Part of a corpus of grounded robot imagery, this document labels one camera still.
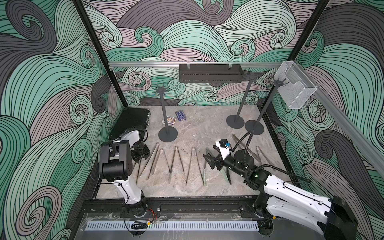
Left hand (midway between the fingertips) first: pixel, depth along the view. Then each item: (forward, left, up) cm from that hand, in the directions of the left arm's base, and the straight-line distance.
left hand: (142, 157), depth 90 cm
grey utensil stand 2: (+30, -64, 0) cm, 70 cm away
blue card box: (+36, -22, 0) cm, 42 cm away
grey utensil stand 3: (+25, -78, 0) cm, 82 cm away
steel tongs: (+9, -8, -2) cm, 12 cm away
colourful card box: (+30, -16, 0) cm, 34 cm away
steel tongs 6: (+7, -74, -1) cm, 74 cm away
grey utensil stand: (+18, -13, -1) cm, 22 cm away
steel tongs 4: (+8, -32, -2) cm, 33 cm away
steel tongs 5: (+14, -62, -1) cm, 64 cm away
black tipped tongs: (-10, -51, 0) cm, 52 cm away
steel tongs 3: (+7, -20, 0) cm, 21 cm away
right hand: (-5, -38, +18) cm, 43 cm away
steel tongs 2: (-2, -9, -2) cm, 10 cm away
